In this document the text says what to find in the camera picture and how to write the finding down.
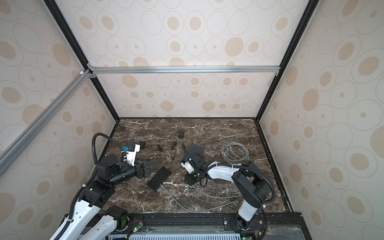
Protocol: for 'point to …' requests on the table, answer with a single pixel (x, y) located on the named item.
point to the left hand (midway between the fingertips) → (156, 161)
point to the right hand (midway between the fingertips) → (187, 180)
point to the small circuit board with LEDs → (140, 225)
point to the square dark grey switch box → (196, 151)
